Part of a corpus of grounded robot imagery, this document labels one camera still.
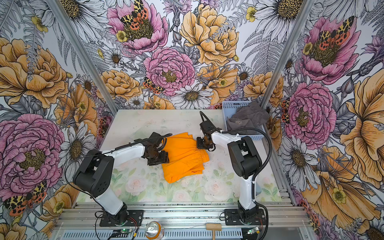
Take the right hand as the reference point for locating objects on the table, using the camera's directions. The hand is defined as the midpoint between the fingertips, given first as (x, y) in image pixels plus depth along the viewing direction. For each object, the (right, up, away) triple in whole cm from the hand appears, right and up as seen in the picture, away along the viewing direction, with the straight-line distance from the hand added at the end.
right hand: (200, 149), depth 98 cm
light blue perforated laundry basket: (+24, +30, +25) cm, 46 cm away
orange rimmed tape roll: (-19, -27, -36) cm, 49 cm away
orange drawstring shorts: (-9, -4, -8) cm, 12 cm away
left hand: (-22, -8, -7) cm, 25 cm away
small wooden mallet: (+6, -31, -27) cm, 42 cm away
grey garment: (+39, +23, +13) cm, 47 cm away
